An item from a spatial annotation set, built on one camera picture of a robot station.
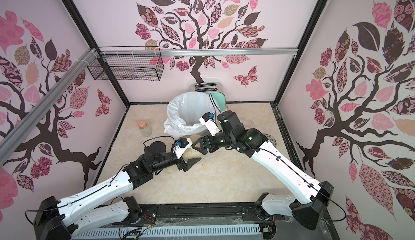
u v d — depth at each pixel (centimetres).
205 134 76
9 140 50
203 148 57
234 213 75
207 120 59
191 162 63
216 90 103
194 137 67
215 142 58
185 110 90
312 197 38
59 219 39
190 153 70
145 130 98
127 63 95
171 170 62
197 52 93
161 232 70
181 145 59
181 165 63
